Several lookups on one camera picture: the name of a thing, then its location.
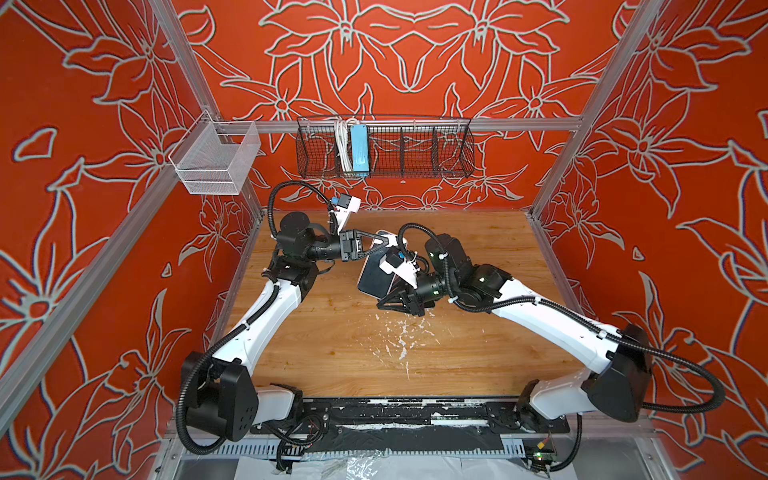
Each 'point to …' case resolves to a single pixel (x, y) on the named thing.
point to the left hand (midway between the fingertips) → (385, 245)
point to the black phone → (373, 280)
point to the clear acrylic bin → (215, 157)
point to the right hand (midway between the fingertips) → (376, 303)
